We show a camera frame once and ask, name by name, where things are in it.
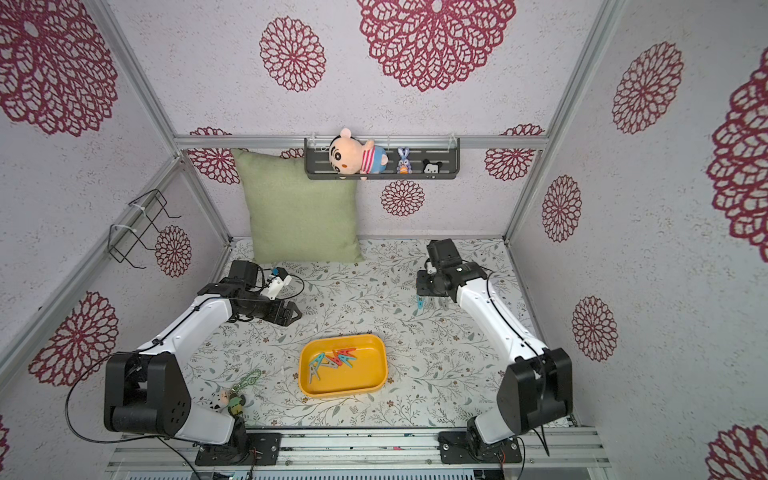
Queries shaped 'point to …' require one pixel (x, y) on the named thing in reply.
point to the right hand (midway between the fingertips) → (425, 280)
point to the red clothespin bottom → (335, 358)
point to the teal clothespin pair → (420, 304)
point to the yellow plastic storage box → (368, 373)
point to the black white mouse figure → (431, 168)
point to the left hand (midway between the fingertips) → (288, 313)
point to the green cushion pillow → (296, 220)
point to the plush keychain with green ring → (230, 400)
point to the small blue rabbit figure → (404, 166)
